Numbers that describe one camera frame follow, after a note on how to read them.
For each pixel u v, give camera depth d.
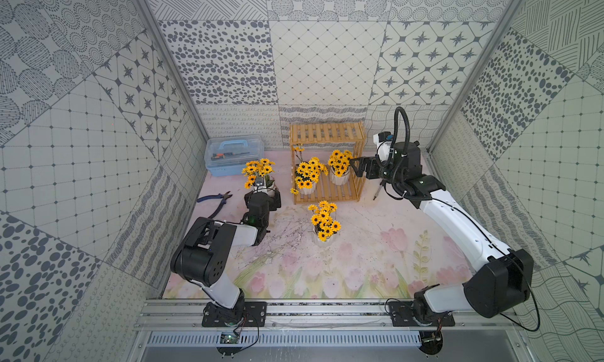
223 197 1.01
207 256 0.47
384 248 0.89
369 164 0.69
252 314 0.74
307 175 0.92
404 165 0.59
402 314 0.73
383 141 0.68
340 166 0.93
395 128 0.65
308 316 0.75
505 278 0.40
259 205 0.73
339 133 0.90
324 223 0.78
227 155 1.08
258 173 0.87
